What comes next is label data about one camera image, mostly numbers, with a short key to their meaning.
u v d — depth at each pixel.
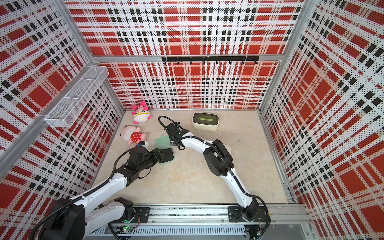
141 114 1.10
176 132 0.78
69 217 0.40
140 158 0.67
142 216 0.74
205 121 1.02
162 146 1.00
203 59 0.88
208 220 0.73
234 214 0.74
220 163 0.58
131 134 0.99
